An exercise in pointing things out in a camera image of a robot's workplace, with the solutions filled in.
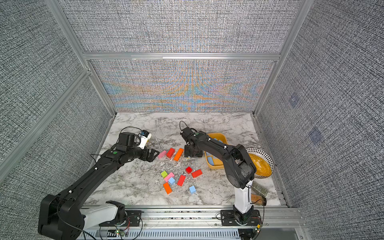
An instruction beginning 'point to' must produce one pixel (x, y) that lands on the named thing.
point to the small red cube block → (188, 170)
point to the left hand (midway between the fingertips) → (154, 148)
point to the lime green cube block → (164, 174)
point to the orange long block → (178, 154)
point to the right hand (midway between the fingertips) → (190, 150)
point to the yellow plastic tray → (214, 161)
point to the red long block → (181, 180)
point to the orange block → (167, 188)
